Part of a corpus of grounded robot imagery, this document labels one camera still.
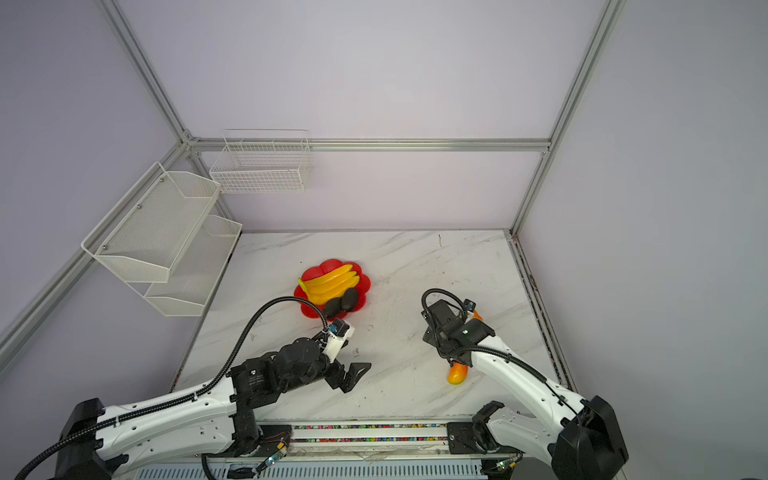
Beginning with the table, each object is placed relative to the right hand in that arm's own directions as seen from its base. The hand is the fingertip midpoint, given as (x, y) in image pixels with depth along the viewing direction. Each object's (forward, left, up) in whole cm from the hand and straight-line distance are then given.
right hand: (440, 338), depth 82 cm
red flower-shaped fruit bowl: (+10, +39, -3) cm, 41 cm away
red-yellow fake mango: (-7, -5, -6) cm, 11 cm away
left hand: (-8, +22, +6) cm, 24 cm away
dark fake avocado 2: (+12, +33, -3) cm, 35 cm away
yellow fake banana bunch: (+22, +35, -5) cm, 42 cm away
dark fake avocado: (+15, +28, -4) cm, 32 cm away
